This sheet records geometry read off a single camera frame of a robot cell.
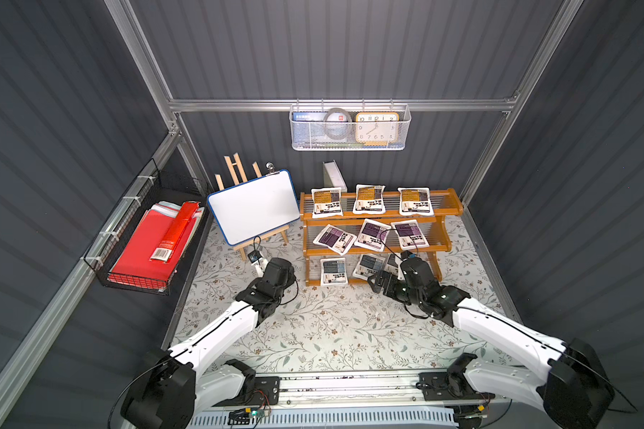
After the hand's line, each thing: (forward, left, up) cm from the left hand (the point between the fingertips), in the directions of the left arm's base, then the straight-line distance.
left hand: (284, 272), depth 85 cm
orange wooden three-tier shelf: (+7, -24, +4) cm, 25 cm away
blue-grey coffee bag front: (+5, -16, -9) cm, 19 cm away
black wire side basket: (+17, +38, +22) cm, 47 cm away
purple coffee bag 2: (+11, -29, +5) cm, 32 cm away
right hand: (-5, -29, +1) cm, 30 cm away
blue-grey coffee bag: (+7, -29, -8) cm, 31 cm away
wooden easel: (+26, +17, +19) cm, 37 cm away
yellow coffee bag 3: (+12, -40, +20) cm, 46 cm away
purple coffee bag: (+9, -18, +5) cm, 20 cm away
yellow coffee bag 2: (+13, -27, +20) cm, 36 cm away
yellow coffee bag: (+13, -14, +19) cm, 27 cm away
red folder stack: (-9, +34, +18) cm, 40 cm away
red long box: (-4, +29, +17) cm, 34 cm away
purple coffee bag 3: (+11, -42, +5) cm, 44 cm away
